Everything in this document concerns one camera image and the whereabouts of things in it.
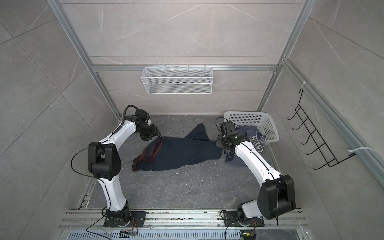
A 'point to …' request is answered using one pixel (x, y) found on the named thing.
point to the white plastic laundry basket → (263, 120)
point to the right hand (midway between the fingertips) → (221, 140)
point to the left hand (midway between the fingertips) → (157, 132)
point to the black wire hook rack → (307, 123)
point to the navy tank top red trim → (163, 153)
